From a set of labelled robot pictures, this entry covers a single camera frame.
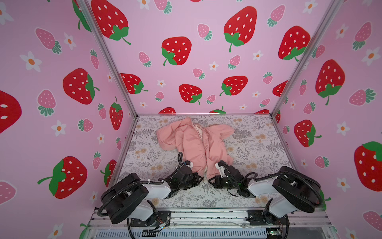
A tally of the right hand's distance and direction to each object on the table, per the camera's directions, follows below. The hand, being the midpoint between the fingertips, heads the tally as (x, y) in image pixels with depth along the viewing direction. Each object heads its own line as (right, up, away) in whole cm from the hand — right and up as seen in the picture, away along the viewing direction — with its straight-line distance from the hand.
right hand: (207, 181), depth 84 cm
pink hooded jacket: (-2, +20, +11) cm, 23 cm away
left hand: (-2, +2, -1) cm, 2 cm away
